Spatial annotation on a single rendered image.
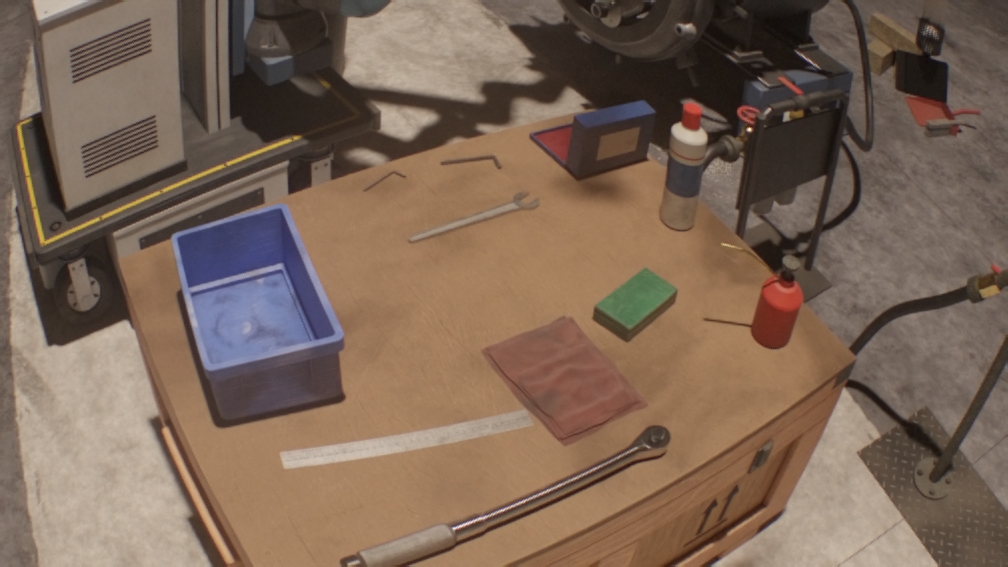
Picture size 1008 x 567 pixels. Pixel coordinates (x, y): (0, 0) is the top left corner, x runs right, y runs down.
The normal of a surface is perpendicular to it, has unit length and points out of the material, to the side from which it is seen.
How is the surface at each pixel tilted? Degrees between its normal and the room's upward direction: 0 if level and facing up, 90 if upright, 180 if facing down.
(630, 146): 97
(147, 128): 90
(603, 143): 97
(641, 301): 0
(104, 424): 0
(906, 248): 0
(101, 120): 90
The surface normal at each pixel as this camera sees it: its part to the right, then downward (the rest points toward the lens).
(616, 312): 0.04, -0.77
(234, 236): 0.40, 0.60
